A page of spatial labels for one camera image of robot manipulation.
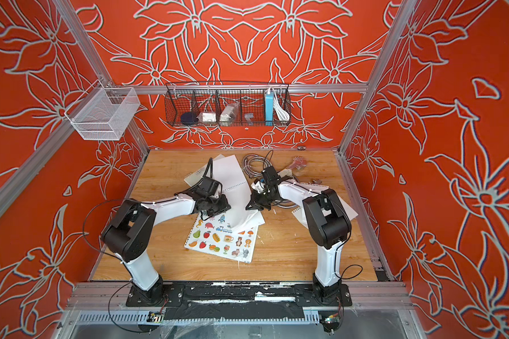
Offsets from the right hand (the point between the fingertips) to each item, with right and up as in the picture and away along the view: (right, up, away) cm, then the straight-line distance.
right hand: (243, 207), depth 88 cm
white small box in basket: (-14, +38, -1) cm, 41 cm away
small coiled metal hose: (+3, +15, +18) cm, 24 cm away
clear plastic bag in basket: (-7, +41, +3) cm, 41 cm away
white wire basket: (-62, +41, +2) cm, 74 cm away
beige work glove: (+21, +15, +15) cm, 29 cm away
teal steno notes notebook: (-9, +15, +22) cm, 28 cm away
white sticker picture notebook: (-11, -12, -1) cm, 17 cm away
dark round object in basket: (-25, +40, +6) cm, 48 cm away
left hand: (-5, 0, +5) cm, 8 cm away
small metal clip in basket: (+2, +42, +9) cm, 43 cm away
